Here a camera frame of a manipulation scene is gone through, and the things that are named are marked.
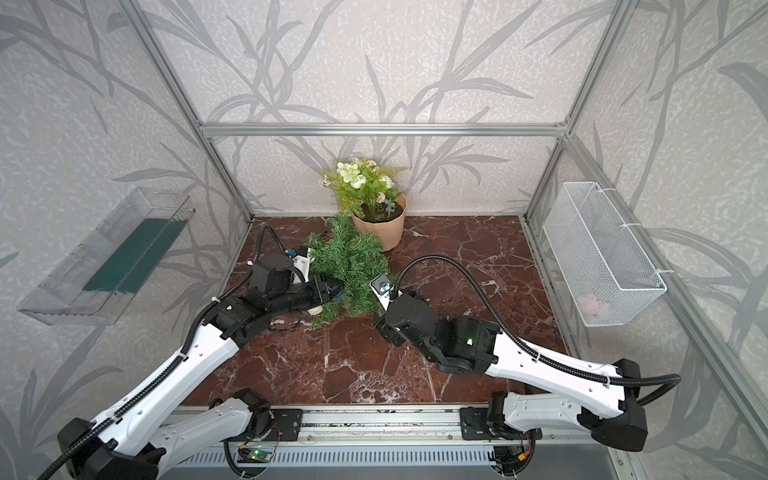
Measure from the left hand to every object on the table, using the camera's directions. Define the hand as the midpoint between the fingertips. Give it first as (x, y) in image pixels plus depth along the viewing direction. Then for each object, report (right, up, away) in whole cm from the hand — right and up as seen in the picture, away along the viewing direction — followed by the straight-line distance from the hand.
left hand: (343, 286), depth 72 cm
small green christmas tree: (+2, +7, 0) cm, 8 cm away
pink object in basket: (+61, -4, +1) cm, 61 cm away
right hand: (+11, -3, -5) cm, 12 cm away
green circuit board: (-21, -40, -1) cm, 45 cm away
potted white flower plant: (+4, +27, +21) cm, 34 cm away
